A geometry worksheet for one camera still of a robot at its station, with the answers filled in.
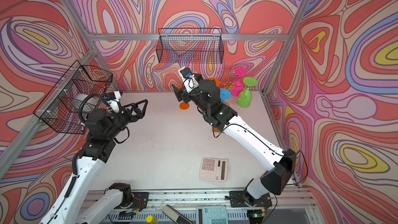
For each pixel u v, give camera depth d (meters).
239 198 0.74
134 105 0.59
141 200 0.73
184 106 1.11
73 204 0.40
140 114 0.60
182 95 0.56
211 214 0.68
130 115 0.59
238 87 0.88
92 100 0.73
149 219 0.62
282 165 0.40
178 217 0.65
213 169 0.81
